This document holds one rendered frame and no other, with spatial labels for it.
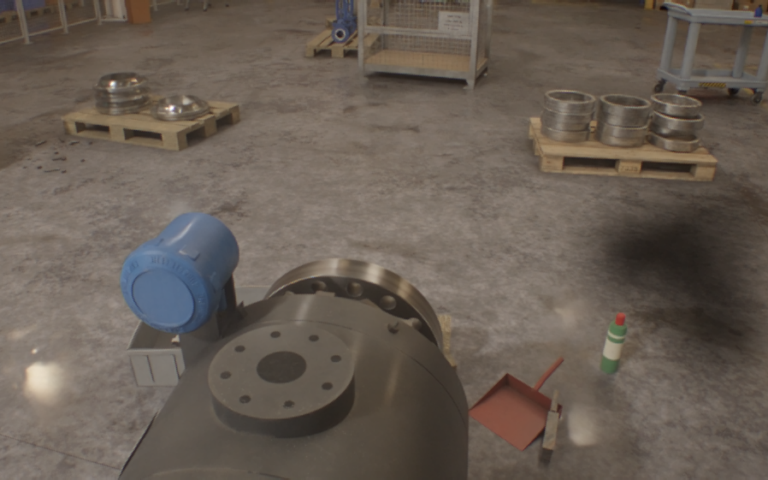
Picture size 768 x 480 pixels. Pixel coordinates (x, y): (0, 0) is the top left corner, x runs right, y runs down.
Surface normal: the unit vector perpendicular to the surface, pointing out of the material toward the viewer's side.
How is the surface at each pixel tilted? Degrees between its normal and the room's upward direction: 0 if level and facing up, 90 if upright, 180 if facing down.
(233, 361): 0
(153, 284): 90
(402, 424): 39
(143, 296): 90
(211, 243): 49
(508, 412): 0
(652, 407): 0
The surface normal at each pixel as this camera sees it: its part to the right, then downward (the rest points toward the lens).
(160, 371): 0.07, 0.47
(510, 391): 0.00, -0.88
